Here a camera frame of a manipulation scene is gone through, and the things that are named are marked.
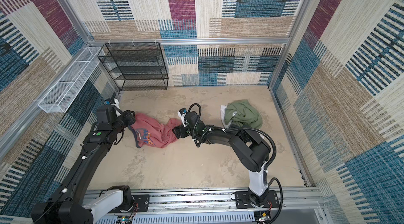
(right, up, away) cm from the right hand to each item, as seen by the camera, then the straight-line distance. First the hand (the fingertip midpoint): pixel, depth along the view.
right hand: (179, 129), depth 91 cm
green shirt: (+37, +9, +6) cm, 39 cm away
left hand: (-22, +11, -11) cm, 27 cm away
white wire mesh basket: (-50, +19, -18) cm, 56 cm away
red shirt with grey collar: (-16, -1, -5) cm, 17 cm away
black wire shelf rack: (-33, +40, +20) cm, 56 cm away
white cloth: (+27, +11, +18) cm, 34 cm away
